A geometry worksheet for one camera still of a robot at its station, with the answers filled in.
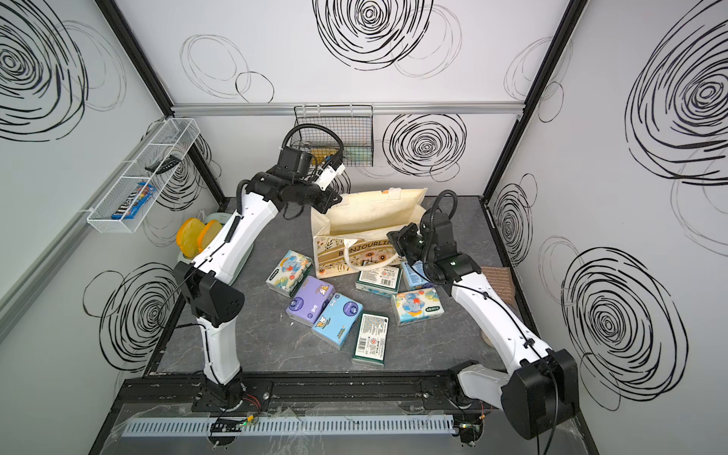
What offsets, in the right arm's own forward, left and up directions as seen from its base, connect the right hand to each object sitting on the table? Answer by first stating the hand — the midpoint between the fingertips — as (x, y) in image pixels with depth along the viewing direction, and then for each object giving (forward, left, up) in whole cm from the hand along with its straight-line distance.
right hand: (388, 232), depth 76 cm
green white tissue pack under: (-4, +1, -21) cm, 21 cm away
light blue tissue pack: (-17, +14, -21) cm, 30 cm away
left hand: (+11, +14, +3) cm, 18 cm away
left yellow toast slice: (+1, +59, -5) cm, 59 cm away
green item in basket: (+25, +9, +7) cm, 28 cm away
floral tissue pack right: (-11, -10, -21) cm, 26 cm away
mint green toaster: (+12, +54, -9) cm, 56 cm away
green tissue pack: (-22, +4, -21) cm, 30 cm away
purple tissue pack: (-10, +23, -22) cm, 33 cm away
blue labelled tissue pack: (-2, -8, -21) cm, 23 cm away
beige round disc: (-19, -30, -26) cm, 44 cm away
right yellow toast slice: (+1, +52, -3) cm, 52 cm away
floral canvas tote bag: (+3, +11, -3) cm, 12 cm away
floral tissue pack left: (-2, +31, -20) cm, 37 cm away
